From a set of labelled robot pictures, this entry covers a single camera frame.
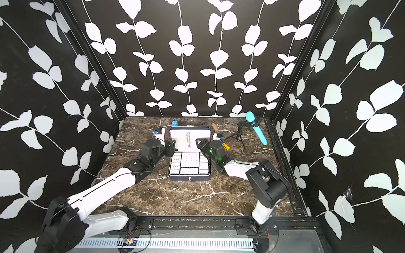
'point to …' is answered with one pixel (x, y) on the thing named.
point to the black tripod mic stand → (239, 135)
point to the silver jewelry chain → (188, 139)
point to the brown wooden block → (214, 127)
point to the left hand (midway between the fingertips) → (172, 138)
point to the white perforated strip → (170, 243)
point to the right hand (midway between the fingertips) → (195, 139)
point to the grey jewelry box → (188, 163)
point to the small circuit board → (127, 242)
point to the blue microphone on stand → (250, 117)
